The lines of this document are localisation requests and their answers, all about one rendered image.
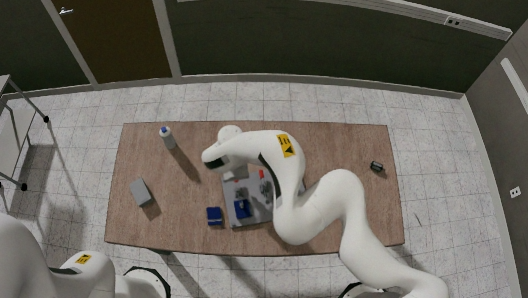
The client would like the white bottle with blue cap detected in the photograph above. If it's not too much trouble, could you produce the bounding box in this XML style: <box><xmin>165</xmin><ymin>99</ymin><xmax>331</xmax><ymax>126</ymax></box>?
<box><xmin>159</xmin><ymin>126</ymin><xmax>176</xmax><ymax>149</ymax></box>

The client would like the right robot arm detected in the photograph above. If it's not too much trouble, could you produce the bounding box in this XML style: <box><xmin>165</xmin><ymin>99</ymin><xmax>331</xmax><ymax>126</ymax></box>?
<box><xmin>201</xmin><ymin>125</ymin><xmax>449</xmax><ymax>298</ymax></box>

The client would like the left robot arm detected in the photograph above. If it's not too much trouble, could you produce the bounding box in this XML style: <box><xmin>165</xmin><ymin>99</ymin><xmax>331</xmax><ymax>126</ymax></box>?
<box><xmin>0</xmin><ymin>213</ymin><xmax>167</xmax><ymax>298</ymax></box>

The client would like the blue rectangular plate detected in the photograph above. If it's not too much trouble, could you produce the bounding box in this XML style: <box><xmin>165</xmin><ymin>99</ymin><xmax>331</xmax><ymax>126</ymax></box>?
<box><xmin>233</xmin><ymin>199</ymin><xmax>251</xmax><ymax>220</ymax></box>

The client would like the blue rectangular block with slot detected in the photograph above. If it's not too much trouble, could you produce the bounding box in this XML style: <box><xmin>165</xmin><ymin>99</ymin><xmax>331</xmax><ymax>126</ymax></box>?
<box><xmin>206</xmin><ymin>207</ymin><xmax>222</xmax><ymax>226</ymax></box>

